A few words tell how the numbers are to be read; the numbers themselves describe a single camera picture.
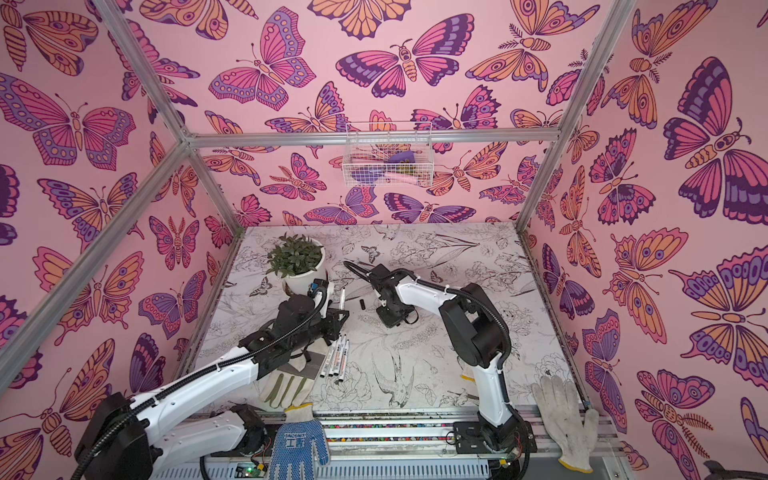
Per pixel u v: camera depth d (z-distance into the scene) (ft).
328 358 2.83
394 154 3.11
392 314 2.74
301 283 2.96
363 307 3.20
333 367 2.79
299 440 2.43
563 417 2.50
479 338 1.71
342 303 2.56
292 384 2.68
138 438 1.29
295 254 2.87
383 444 2.43
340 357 2.84
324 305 1.92
